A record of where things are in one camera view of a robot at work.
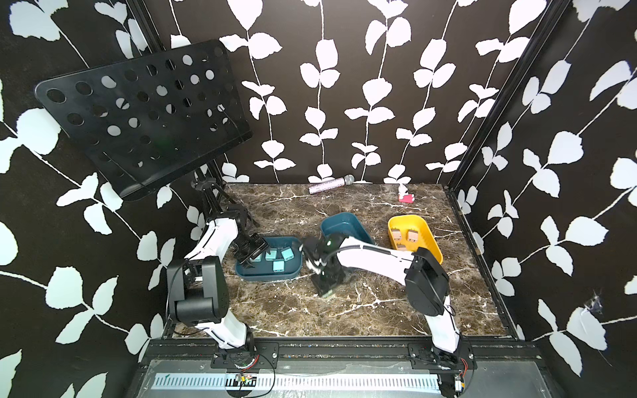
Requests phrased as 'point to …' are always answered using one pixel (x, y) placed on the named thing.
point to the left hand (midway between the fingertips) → (265, 252)
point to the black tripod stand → (210, 178)
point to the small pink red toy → (409, 198)
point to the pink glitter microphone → (330, 185)
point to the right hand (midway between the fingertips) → (320, 287)
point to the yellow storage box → (425, 238)
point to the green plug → (329, 293)
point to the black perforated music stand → (147, 121)
